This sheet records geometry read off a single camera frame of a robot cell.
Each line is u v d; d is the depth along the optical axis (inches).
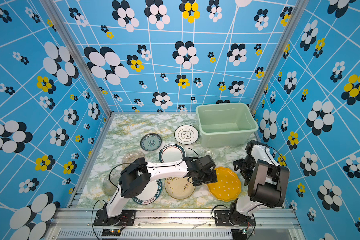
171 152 39.0
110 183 33.8
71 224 28.4
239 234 27.3
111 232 28.4
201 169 26.2
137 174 21.9
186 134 41.6
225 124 44.2
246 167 28.8
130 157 37.8
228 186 32.7
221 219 28.5
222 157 37.7
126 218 28.5
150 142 40.1
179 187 32.6
